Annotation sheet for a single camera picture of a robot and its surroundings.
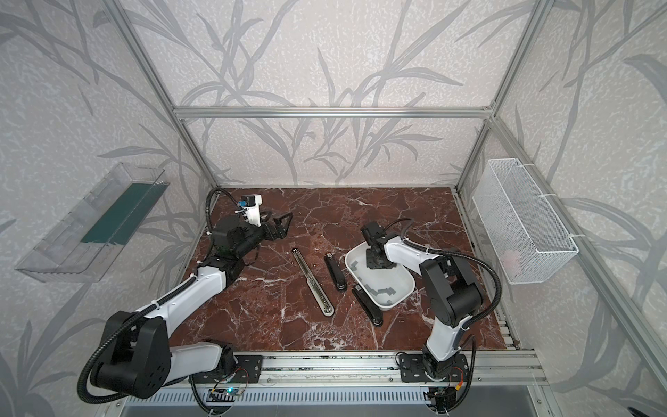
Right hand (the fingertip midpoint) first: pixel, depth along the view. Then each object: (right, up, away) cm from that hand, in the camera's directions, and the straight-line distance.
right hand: (378, 254), depth 96 cm
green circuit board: (-44, -33, -25) cm, 61 cm away
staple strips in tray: (+3, -12, -7) cm, 14 cm away
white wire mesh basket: (+32, +11, -35) cm, 48 cm away
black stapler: (-16, -5, -7) cm, 18 cm away
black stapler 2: (-5, -14, -15) cm, 20 cm away
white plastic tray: (+2, -10, -7) cm, 12 cm away
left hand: (-31, +18, -15) cm, 39 cm away
